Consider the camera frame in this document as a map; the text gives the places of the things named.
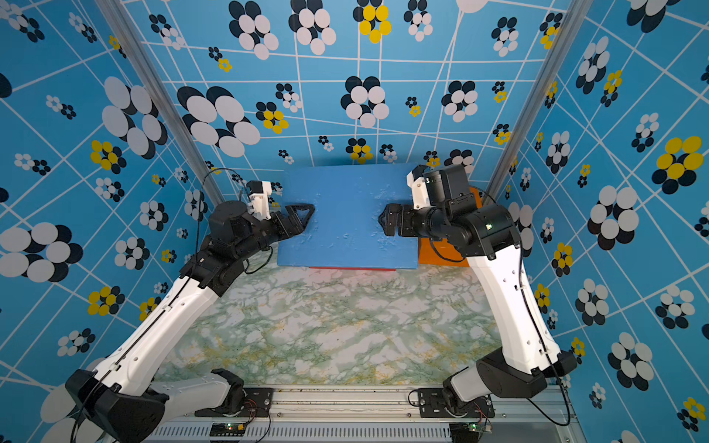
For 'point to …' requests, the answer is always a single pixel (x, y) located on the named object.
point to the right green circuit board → (468, 432)
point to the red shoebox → (357, 269)
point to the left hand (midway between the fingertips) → (310, 208)
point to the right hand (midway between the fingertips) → (399, 216)
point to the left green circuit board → (227, 429)
